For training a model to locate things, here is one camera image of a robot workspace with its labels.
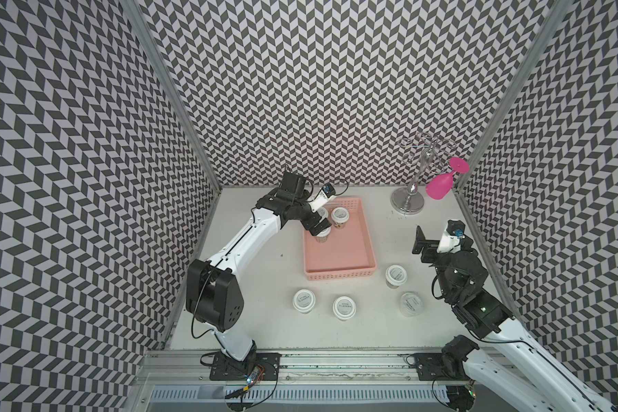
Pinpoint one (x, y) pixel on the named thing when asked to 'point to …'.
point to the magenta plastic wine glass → (439, 186)
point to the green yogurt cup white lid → (323, 213)
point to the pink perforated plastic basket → (348, 251)
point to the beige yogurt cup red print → (340, 216)
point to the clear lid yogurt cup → (410, 305)
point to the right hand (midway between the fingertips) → (434, 232)
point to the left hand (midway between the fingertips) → (319, 213)
